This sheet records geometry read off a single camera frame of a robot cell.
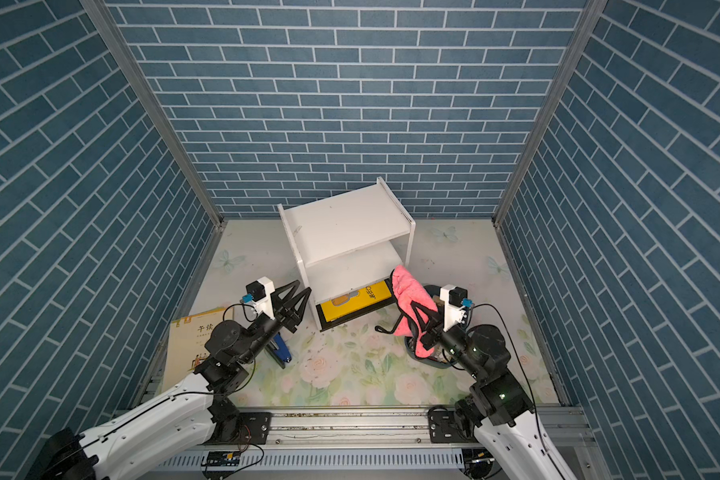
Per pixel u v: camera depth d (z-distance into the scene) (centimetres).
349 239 69
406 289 69
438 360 82
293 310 65
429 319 63
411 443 74
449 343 61
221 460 72
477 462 70
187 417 53
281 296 70
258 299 60
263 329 63
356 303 87
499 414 51
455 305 58
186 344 89
